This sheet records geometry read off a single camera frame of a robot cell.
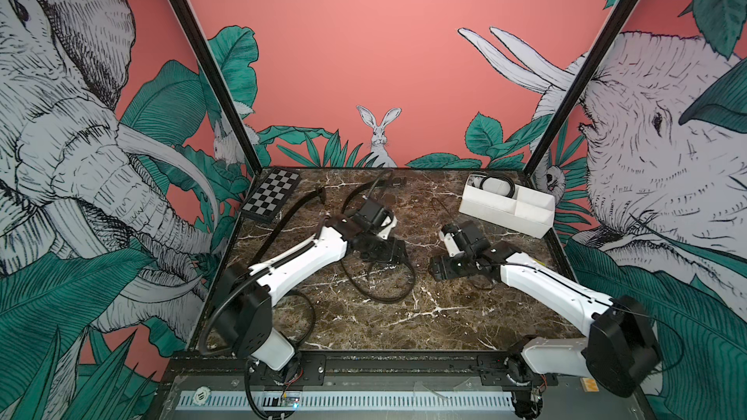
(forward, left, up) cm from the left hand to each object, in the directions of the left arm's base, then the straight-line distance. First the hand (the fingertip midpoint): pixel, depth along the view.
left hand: (400, 254), depth 80 cm
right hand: (0, -12, -6) cm, 13 cm away
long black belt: (+32, +30, -15) cm, 47 cm away
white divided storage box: (+20, -49, -9) cm, 53 cm away
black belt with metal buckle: (+34, -39, -6) cm, 52 cm away
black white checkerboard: (+33, +46, -12) cm, 57 cm away
